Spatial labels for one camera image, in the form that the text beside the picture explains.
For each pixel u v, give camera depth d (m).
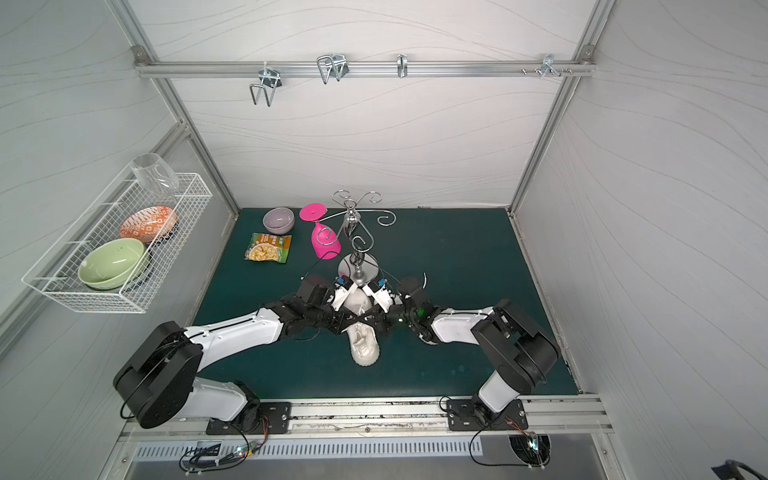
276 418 0.74
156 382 0.42
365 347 0.79
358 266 0.96
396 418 0.75
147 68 0.77
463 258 1.10
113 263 0.62
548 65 0.76
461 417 0.73
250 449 0.70
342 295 0.78
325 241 0.87
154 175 0.66
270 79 0.78
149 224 0.71
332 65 0.76
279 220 1.12
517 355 0.45
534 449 0.71
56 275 0.56
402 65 0.77
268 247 1.07
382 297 0.77
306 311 0.68
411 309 0.70
